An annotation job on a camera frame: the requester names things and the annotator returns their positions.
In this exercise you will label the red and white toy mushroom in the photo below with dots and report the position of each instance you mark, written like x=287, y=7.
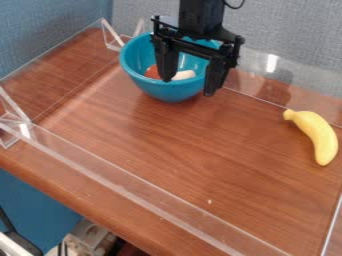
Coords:
x=152, y=73

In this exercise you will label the blue bowl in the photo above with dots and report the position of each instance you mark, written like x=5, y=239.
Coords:
x=138, y=58

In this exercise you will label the yellow toy banana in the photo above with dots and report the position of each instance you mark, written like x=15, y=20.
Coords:
x=321, y=133

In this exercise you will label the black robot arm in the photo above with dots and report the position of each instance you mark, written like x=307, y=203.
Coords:
x=200, y=15

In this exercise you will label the white power strip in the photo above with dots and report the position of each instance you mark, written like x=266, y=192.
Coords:
x=87, y=240

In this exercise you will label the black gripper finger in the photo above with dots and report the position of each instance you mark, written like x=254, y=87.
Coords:
x=217, y=72
x=168, y=58

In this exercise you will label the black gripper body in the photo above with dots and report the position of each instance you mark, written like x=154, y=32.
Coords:
x=214, y=43

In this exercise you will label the clear acrylic table barrier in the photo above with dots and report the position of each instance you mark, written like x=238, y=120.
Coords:
x=210, y=177

